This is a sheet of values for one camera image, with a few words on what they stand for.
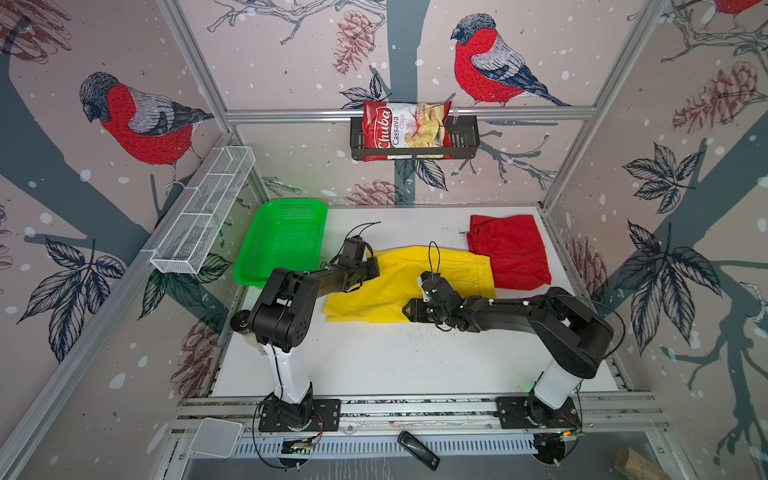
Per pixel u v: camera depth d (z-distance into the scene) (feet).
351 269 2.51
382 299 3.10
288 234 3.64
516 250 3.39
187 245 2.37
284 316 1.64
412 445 2.19
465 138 3.11
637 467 2.07
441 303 2.34
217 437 2.29
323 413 2.40
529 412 2.16
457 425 2.39
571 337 1.53
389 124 2.88
